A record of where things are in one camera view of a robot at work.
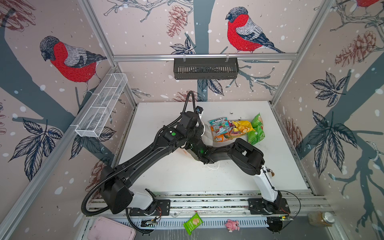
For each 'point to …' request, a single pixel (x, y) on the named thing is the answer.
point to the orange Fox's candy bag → (231, 134)
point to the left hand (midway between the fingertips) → (199, 124)
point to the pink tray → (104, 228)
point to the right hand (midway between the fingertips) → (184, 137)
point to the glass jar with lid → (321, 219)
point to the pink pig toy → (231, 225)
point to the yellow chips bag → (243, 126)
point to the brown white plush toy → (270, 174)
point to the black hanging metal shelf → (205, 69)
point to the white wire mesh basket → (91, 122)
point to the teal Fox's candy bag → (220, 125)
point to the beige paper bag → (208, 140)
